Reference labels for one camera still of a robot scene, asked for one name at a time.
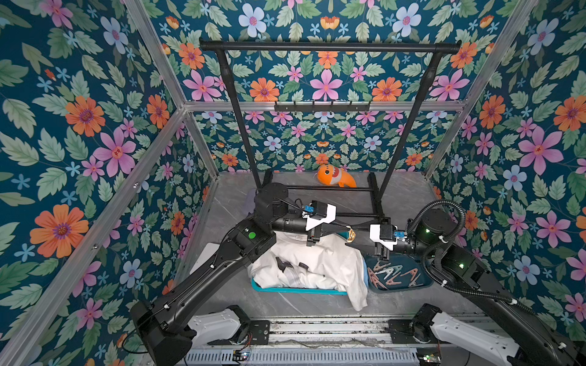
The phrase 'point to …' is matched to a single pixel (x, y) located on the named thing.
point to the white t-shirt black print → (332, 264)
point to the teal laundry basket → (299, 290)
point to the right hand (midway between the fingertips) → (353, 224)
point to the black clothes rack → (373, 187)
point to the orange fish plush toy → (332, 175)
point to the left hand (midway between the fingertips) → (347, 227)
